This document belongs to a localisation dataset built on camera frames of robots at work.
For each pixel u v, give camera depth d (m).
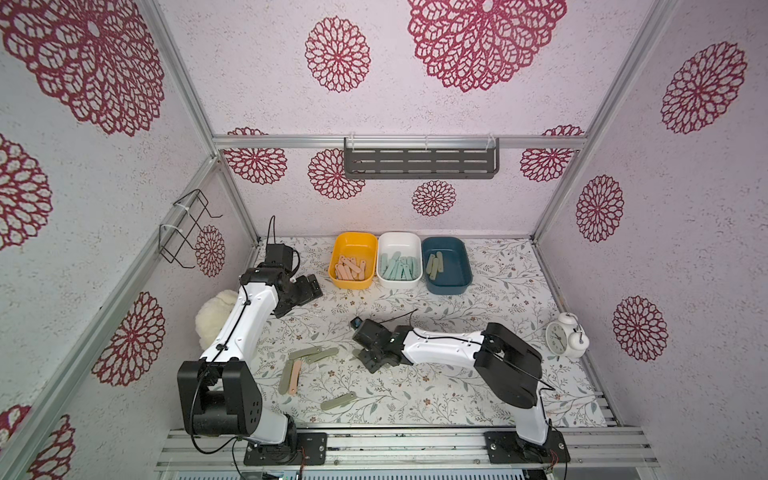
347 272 1.08
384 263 1.13
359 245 1.17
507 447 0.74
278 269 0.65
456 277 1.06
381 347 0.68
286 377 0.85
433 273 1.09
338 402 0.81
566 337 0.82
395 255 1.16
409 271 1.09
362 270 1.09
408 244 1.17
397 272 1.09
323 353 0.91
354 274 1.07
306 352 0.91
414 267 1.10
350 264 1.10
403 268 1.09
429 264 1.10
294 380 0.85
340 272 1.06
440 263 1.12
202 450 0.40
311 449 0.73
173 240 0.74
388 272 1.09
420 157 0.92
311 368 0.88
